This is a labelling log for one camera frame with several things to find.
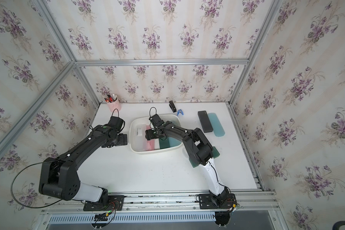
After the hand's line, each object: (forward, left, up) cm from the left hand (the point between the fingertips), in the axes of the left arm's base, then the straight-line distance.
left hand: (119, 142), depth 87 cm
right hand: (+8, -18, -6) cm, 21 cm away
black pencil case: (+21, -58, -6) cm, 62 cm away
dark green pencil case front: (-9, -47, -9) cm, 49 cm away
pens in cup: (+36, +14, +4) cm, 39 cm away
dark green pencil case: (+4, -28, -7) cm, 29 cm away
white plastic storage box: (+21, -34, -2) cm, 40 cm away
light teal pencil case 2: (+19, -66, -7) cm, 69 cm away
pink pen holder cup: (+33, +10, 0) cm, 35 cm away
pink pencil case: (+2, -19, -6) cm, 20 cm away
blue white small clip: (+33, -40, -7) cm, 52 cm away
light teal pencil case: (+5, -34, -7) cm, 35 cm away
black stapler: (+36, -33, -5) cm, 50 cm away
